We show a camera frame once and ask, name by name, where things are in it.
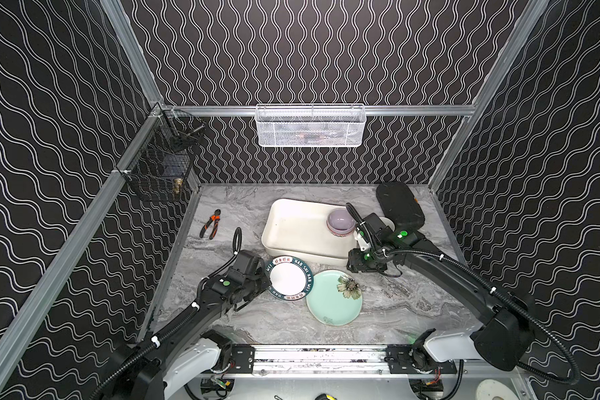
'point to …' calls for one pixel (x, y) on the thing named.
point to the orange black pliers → (216, 217)
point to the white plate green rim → (290, 277)
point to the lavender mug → (387, 222)
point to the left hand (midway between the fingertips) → (272, 280)
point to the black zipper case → (400, 206)
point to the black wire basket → (160, 168)
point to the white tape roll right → (490, 388)
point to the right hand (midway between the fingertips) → (354, 267)
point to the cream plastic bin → (297, 230)
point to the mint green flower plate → (334, 297)
